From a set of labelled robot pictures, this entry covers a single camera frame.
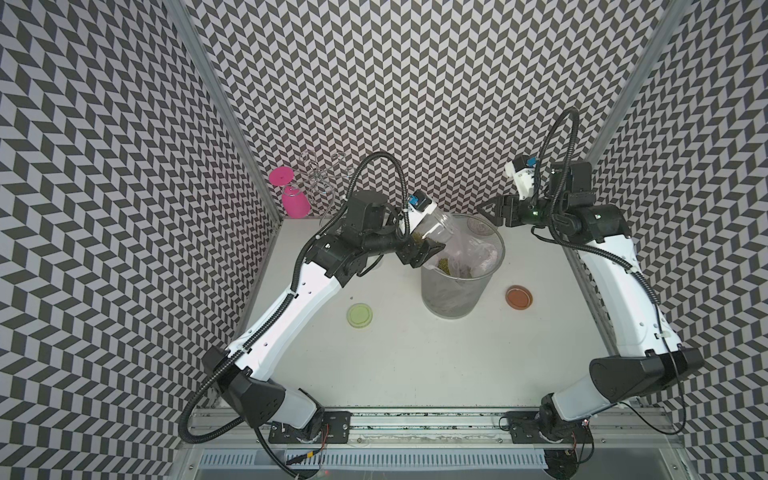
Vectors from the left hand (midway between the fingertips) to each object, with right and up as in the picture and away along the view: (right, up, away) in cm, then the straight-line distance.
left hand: (429, 234), depth 66 cm
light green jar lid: (-19, -25, +26) cm, 41 cm away
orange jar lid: (+32, -20, +30) cm, 48 cm away
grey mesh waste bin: (+8, -12, +11) cm, 18 cm away
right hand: (+15, +6, +4) cm, 16 cm away
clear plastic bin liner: (+15, -5, +18) cm, 24 cm away
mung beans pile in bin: (+7, -9, +28) cm, 31 cm away
